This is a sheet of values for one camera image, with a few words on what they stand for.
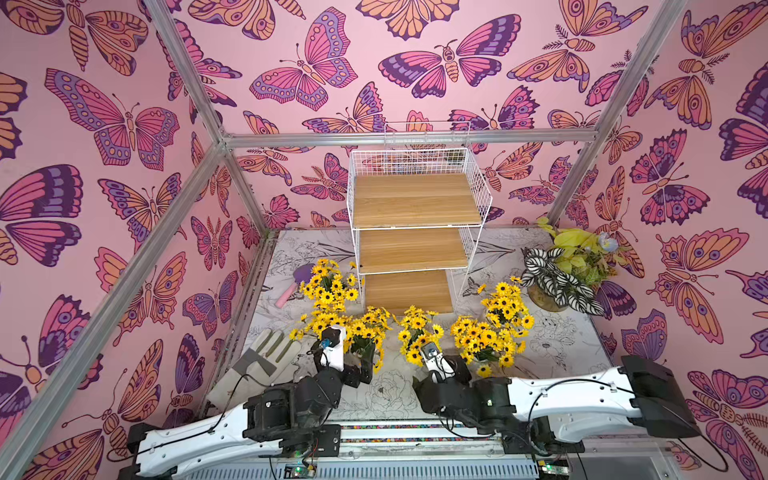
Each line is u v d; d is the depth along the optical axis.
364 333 0.77
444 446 0.73
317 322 0.78
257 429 0.50
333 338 0.58
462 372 0.68
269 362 0.87
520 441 0.74
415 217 0.68
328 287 0.89
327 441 0.73
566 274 0.75
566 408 0.48
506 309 0.82
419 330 0.80
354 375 0.61
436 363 0.63
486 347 0.76
